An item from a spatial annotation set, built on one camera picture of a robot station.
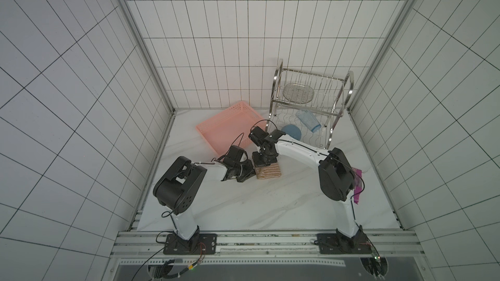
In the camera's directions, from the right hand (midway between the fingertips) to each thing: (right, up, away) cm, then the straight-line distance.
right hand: (252, 167), depth 90 cm
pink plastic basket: (-13, +19, +22) cm, 31 cm away
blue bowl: (+22, +17, +11) cm, 30 cm away
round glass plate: (+22, +35, 0) cm, 41 cm away
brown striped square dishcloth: (+8, -2, -2) cm, 8 cm away
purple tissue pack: (+46, -6, -6) cm, 47 cm away
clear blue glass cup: (+31, +23, +12) cm, 40 cm away
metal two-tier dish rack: (+27, +30, -5) cm, 41 cm away
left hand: (+1, -4, +2) cm, 5 cm away
